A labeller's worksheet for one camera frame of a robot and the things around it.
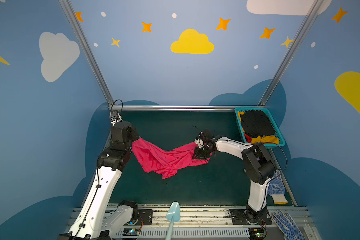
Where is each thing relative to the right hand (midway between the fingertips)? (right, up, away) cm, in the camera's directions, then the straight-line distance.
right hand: (195, 156), depth 95 cm
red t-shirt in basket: (+35, +11, +1) cm, 36 cm away
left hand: (-34, +19, -23) cm, 45 cm away
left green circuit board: (-33, -32, -24) cm, 52 cm away
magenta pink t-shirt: (-19, -2, -9) cm, 21 cm away
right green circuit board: (+28, -33, -23) cm, 49 cm away
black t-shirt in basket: (+47, +22, +15) cm, 54 cm away
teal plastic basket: (+56, +9, -1) cm, 56 cm away
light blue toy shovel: (-13, -27, -19) cm, 35 cm away
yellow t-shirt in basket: (+52, +10, +6) cm, 54 cm away
